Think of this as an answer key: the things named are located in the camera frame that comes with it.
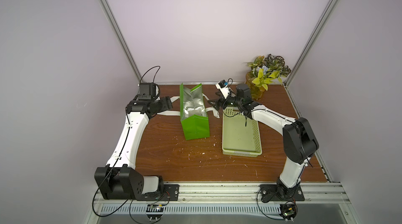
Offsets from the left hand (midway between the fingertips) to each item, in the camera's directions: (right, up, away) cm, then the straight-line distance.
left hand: (166, 102), depth 80 cm
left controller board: (-4, -52, -8) cm, 53 cm away
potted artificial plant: (+56, +20, +12) cm, 60 cm away
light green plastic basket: (+42, -21, +12) cm, 48 cm away
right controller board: (+59, -50, -10) cm, 78 cm away
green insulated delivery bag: (+15, -8, -4) cm, 17 cm away
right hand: (+25, +4, +5) cm, 26 cm away
